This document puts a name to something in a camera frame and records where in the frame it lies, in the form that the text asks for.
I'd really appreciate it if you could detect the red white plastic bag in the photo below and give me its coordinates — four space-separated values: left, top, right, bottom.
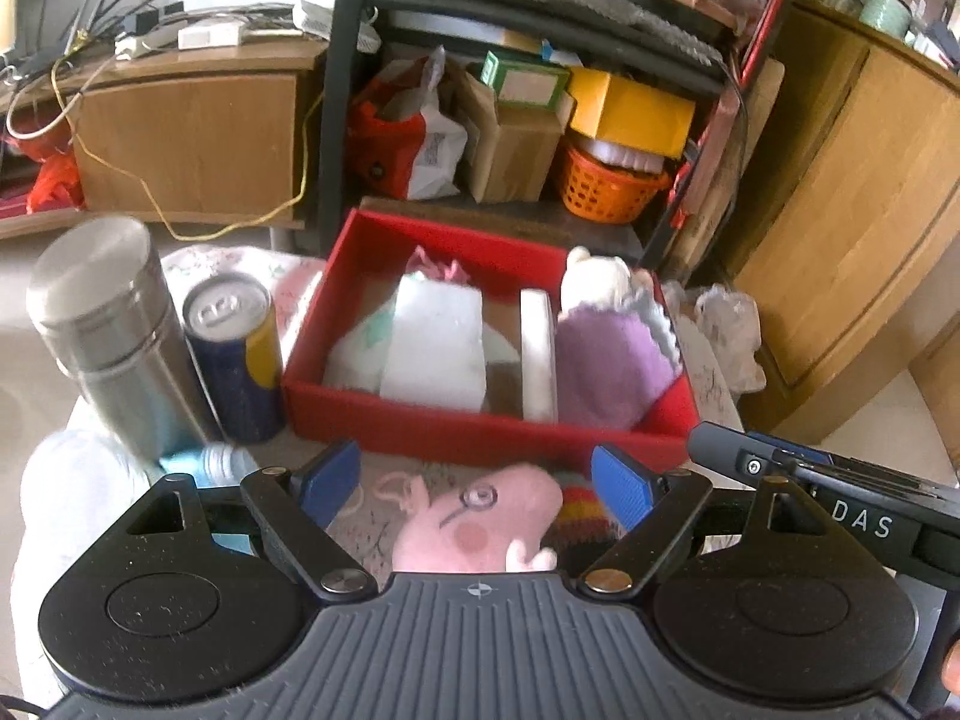
343 46 469 202

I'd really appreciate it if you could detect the floral tablecloth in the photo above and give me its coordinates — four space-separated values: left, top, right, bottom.
17 242 746 706

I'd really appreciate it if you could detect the green white box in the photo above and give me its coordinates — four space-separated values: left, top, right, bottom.
480 52 569 110

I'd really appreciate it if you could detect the yellow box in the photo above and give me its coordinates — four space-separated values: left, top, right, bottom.
566 67 695 160

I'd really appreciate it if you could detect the wooden tv cabinet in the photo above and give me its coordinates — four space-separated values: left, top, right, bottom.
2 37 327 229

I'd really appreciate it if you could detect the pink knitted hat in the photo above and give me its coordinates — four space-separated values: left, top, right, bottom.
405 245 470 286

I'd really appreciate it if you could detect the purple knitted cloth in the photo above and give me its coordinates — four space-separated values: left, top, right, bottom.
555 305 680 431

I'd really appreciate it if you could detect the white power strip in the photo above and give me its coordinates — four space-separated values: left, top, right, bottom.
114 18 247 62

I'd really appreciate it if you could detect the blue tissue pack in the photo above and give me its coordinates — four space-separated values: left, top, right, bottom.
160 442 259 556

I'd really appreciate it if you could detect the cream bear plush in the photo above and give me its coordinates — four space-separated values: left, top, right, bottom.
560 245 654 316

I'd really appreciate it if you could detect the white sponge block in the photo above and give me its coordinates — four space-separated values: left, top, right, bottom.
519 288 558 424

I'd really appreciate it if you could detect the stainless steel thermos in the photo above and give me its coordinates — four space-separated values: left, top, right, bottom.
26 216 221 461

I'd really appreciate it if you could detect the blue yellow drink can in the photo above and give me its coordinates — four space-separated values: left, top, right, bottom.
182 271 285 444

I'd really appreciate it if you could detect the green white knitted cloth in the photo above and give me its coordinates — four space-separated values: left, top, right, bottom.
322 296 521 395

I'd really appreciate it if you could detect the red storage box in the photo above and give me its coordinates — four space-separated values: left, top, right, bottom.
281 208 700 473

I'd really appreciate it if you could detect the white foam block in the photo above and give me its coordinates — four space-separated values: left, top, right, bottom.
379 273 487 413

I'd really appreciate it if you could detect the orange plastic basket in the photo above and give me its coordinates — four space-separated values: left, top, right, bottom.
551 138 672 224

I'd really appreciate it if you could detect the black metal shelf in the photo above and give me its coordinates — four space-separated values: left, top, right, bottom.
314 0 804 286

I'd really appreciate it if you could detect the pig plush blue body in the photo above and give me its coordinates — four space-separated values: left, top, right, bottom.
373 463 563 574

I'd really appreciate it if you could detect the brown cardboard box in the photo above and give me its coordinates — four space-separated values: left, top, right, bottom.
451 68 574 205

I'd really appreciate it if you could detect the striped knitted item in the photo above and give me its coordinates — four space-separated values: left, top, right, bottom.
542 484 620 577

